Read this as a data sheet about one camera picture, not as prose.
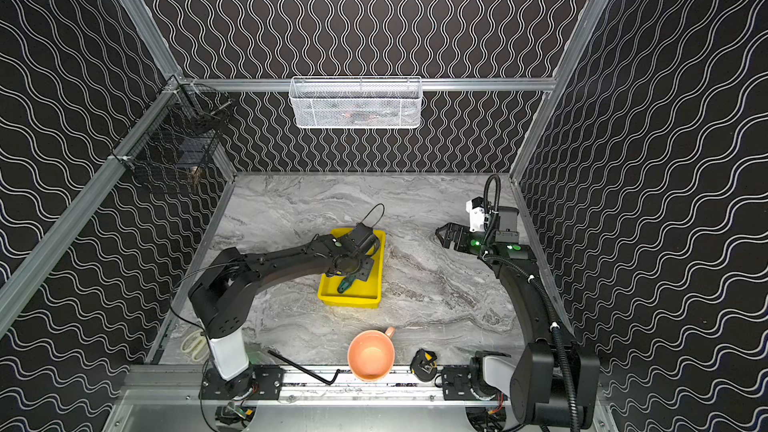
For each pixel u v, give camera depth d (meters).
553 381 0.40
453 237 0.74
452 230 0.73
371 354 0.78
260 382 0.74
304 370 0.77
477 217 0.75
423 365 0.75
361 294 0.88
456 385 0.73
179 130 0.97
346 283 0.89
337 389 0.75
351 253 0.72
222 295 0.48
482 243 0.70
